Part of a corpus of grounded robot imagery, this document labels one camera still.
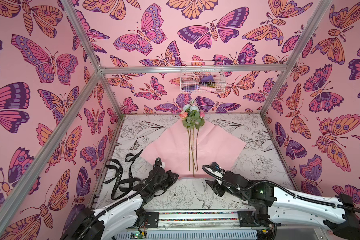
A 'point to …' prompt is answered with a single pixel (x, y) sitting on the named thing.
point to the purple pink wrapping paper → (195, 153)
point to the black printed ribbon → (121, 185)
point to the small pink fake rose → (201, 123)
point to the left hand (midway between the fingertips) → (181, 174)
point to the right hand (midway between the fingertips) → (209, 176)
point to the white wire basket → (202, 76)
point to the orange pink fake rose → (184, 115)
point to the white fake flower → (190, 119)
